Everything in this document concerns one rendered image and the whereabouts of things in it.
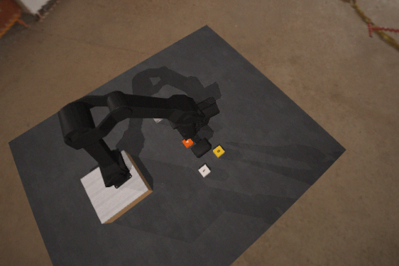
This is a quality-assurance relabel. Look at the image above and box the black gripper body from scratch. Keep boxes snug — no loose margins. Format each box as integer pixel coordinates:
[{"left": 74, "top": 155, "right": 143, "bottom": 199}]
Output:
[{"left": 178, "top": 123, "right": 212, "bottom": 158}]

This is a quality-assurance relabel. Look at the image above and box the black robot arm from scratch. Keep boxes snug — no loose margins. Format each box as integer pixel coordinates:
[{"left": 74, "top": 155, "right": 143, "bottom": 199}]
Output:
[{"left": 58, "top": 91, "right": 220, "bottom": 189}]

